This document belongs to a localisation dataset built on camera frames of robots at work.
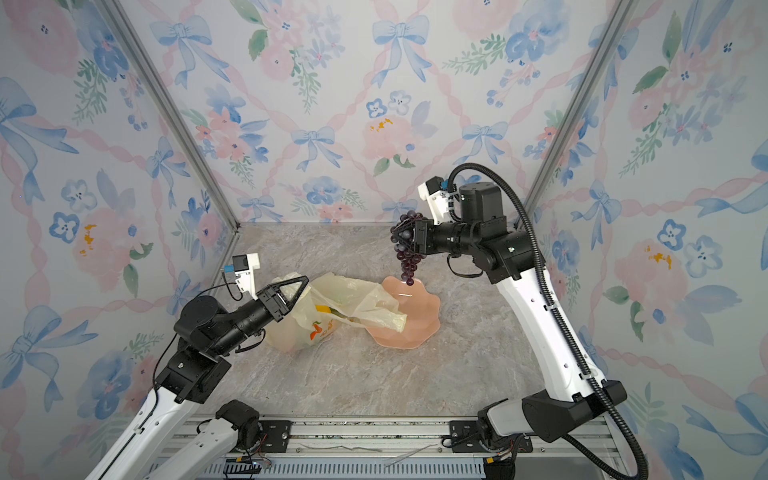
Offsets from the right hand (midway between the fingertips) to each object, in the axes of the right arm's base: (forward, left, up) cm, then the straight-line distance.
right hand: (400, 232), depth 64 cm
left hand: (-10, +19, -3) cm, 21 cm away
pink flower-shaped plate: (+3, -8, -38) cm, 39 cm away
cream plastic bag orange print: (-8, +17, -17) cm, 25 cm away
